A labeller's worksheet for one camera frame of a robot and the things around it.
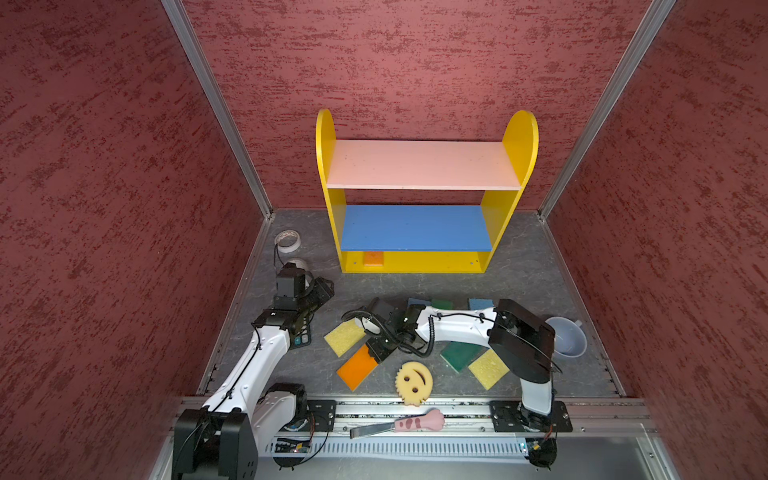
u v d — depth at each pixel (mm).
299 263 1033
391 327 668
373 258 1039
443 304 954
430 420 720
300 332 855
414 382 775
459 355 826
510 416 739
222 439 392
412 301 952
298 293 656
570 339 840
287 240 1118
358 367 812
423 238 912
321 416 741
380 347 751
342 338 868
